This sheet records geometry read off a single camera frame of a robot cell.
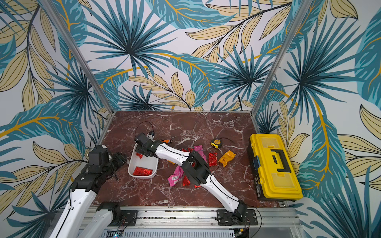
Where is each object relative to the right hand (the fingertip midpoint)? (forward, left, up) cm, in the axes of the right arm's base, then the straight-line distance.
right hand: (138, 148), depth 93 cm
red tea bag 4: (-21, -30, -2) cm, 37 cm away
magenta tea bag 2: (0, -38, -1) cm, 38 cm away
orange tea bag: (-6, -56, -4) cm, 56 cm away
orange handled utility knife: (+8, -17, -5) cm, 20 cm away
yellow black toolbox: (-25, -72, +11) cm, 77 cm away
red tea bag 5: (0, -32, -4) cm, 32 cm away
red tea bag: (-13, -3, -4) cm, 14 cm away
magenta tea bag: (-17, -25, -3) cm, 30 cm away
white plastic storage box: (-9, -6, -1) cm, 11 cm away
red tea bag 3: (-7, -47, -4) cm, 47 cm away
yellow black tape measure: (+4, -50, -2) cm, 50 cm away
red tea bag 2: (-4, -2, -2) cm, 5 cm away
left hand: (-13, +2, +10) cm, 17 cm away
